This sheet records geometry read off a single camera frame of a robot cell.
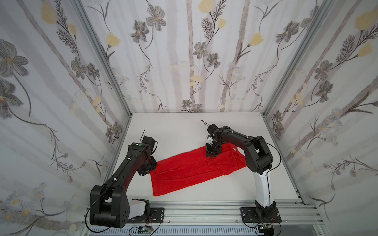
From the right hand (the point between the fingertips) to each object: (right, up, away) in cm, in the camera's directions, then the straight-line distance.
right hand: (210, 153), depth 97 cm
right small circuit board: (+25, -34, -25) cm, 49 cm away
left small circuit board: (-37, -33, -25) cm, 56 cm away
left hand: (-35, -6, -15) cm, 38 cm away
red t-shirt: (-15, -8, -5) cm, 18 cm away
